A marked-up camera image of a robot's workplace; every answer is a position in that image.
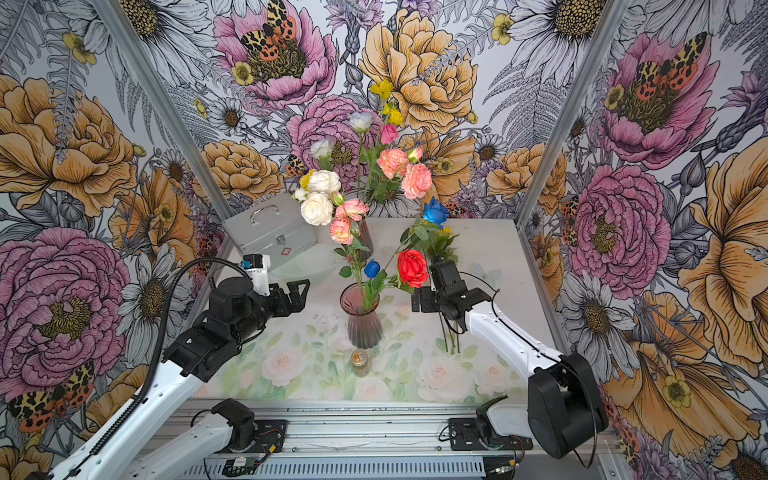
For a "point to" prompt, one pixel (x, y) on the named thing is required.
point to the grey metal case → (275, 227)
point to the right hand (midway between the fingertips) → (428, 301)
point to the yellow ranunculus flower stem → (452, 337)
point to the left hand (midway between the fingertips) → (293, 293)
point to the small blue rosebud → (371, 269)
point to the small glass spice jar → (361, 363)
